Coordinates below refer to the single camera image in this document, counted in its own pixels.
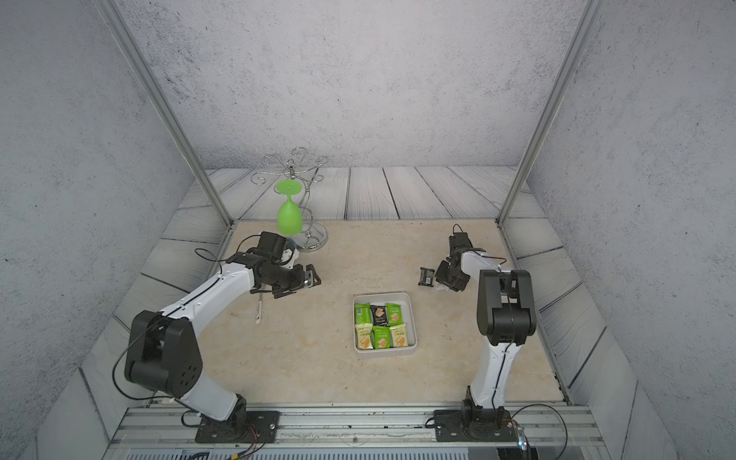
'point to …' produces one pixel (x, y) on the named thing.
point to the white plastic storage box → (399, 310)
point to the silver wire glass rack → (312, 237)
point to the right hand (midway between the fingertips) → (445, 278)
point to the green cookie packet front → (381, 336)
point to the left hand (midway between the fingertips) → (314, 284)
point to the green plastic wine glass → (289, 219)
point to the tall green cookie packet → (362, 313)
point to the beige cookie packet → (399, 335)
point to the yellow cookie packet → (364, 335)
